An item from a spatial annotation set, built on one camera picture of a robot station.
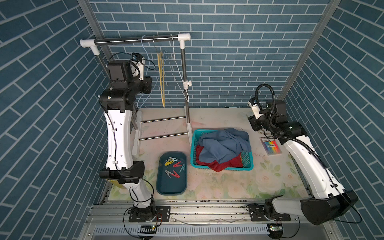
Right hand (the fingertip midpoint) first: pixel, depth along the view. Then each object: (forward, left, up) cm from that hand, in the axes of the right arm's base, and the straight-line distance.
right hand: (256, 115), depth 75 cm
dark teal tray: (-29, +41, -30) cm, 58 cm away
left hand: (+3, +51, +18) cm, 54 cm away
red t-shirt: (-15, +8, -22) cm, 28 cm away
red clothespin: (-16, +41, -30) cm, 54 cm away
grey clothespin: (-22, +45, -31) cm, 59 cm away
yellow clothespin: (-14, +45, -30) cm, 56 cm away
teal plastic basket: (-11, 0, -23) cm, 25 cm away
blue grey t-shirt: (-13, +16, -10) cm, 23 cm away
